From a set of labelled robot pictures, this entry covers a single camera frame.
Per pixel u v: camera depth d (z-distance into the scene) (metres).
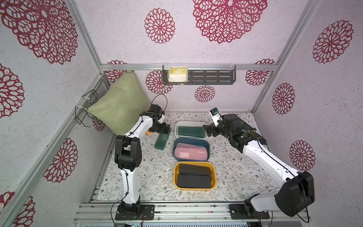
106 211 0.75
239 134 0.60
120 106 0.86
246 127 1.06
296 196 0.41
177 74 0.90
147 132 0.66
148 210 0.75
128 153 0.54
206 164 0.87
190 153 0.91
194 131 1.03
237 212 0.73
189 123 1.07
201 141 0.97
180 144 0.98
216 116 0.68
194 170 0.87
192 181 0.80
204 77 0.93
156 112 0.79
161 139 1.04
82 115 0.72
